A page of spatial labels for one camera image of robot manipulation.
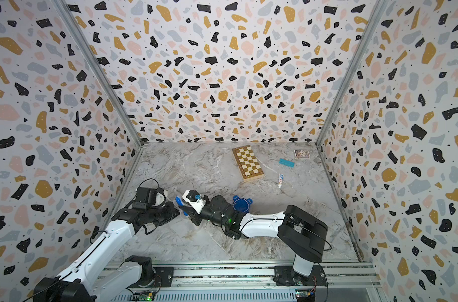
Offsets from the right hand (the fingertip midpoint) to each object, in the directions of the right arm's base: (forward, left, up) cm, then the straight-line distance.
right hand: (183, 203), depth 72 cm
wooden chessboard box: (+36, -25, -19) cm, 48 cm away
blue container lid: (+12, -21, -24) cm, 34 cm away
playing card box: (+46, -58, -21) cm, 77 cm away
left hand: (+2, +4, -11) cm, 12 cm away
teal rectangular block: (+41, -47, -22) cm, 65 cm away
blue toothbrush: (0, +1, 0) cm, 1 cm away
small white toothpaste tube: (+27, -43, -20) cm, 55 cm away
